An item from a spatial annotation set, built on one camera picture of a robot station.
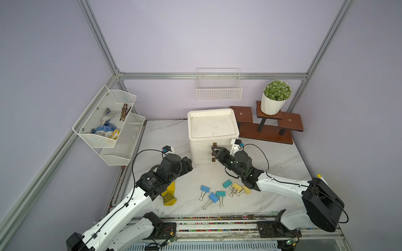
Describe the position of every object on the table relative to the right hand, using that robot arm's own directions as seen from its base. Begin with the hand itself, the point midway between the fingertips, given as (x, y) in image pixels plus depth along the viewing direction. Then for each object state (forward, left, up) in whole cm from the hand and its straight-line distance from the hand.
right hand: (212, 151), depth 80 cm
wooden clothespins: (+18, +46, +13) cm, 51 cm away
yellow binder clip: (-13, -13, -18) cm, 26 cm away
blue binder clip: (-13, +5, -19) cm, 23 cm away
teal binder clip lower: (-15, -4, -21) cm, 26 cm away
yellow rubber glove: (-18, +24, -15) cm, 33 cm away
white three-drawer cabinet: (+14, +2, +3) cm, 15 cm away
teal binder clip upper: (-10, -8, -19) cm, 23 cm away
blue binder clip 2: (-18, 0, -18) cm, 26 cm away
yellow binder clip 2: (-14, -18, -19) cm, 30 cm away
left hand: (-8, +14, 0) cm, 16 cm away
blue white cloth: (+3, +49, +16) cm, 51 cm away
